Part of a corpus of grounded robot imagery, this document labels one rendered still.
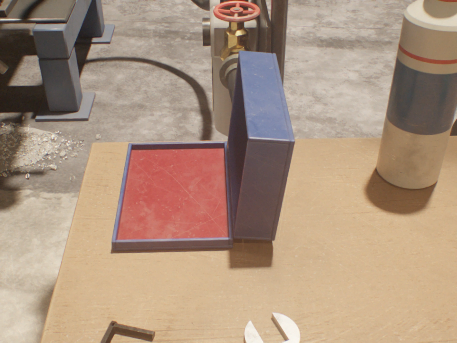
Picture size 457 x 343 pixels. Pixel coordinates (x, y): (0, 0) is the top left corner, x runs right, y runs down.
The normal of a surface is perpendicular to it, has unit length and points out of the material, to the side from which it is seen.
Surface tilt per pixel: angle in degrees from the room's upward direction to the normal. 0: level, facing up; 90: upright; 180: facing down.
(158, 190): 0
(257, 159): 90
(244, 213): 90
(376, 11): 0
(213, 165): 0
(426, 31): 90
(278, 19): 89
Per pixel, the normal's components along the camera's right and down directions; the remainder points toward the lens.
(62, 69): 0.04, 0.60
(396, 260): 0.00, -0.80
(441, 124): 0.37, 0.55
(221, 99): -0.61, 0.47
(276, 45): -0.22, 0.58
